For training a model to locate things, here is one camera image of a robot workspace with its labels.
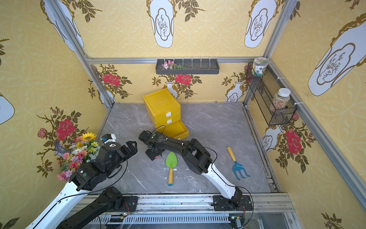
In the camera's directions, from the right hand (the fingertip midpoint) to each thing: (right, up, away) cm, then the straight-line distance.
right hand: (158, 149), depth 96 cm
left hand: (-12, +7, -22) cm, 27 cm away
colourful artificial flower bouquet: (-41, +1, -23) cm, 47 cm away
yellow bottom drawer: (+12, +12, +8) cm, 19 cm away
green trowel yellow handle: (+9, -7, -7) cm, 14 cm away
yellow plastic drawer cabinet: (+5, +26, -8) cm, 27 cm away
